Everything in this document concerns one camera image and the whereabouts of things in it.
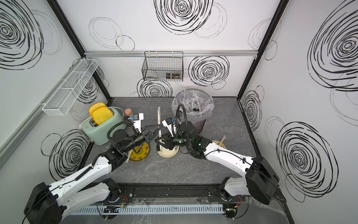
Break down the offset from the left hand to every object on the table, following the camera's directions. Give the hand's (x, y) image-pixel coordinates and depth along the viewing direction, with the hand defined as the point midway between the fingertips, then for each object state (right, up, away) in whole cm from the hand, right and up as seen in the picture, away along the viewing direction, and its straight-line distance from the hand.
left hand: (161, 127), depth 67 cm
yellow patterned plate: (-17, -19, +22) cm, 34 cm away
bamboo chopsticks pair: (+37, -12, +26) cm, 47 cm away
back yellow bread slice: (-43, +11, +18) cm, 47 cm away
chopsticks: (-1, +3, 0) cm, 3 cm away
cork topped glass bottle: (-28, +6, +31) cm, 42 cm away
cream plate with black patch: (+1, -19, +19) cm, 27 cm away
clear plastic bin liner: (+21, +12, +22) cm, 33 cm away
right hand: (-2, -7, +2) cm, 8 cm away
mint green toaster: (-40, -6, +15) cm, 44 cm away
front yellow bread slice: (-39, +5, +16) cm, 43 cm away
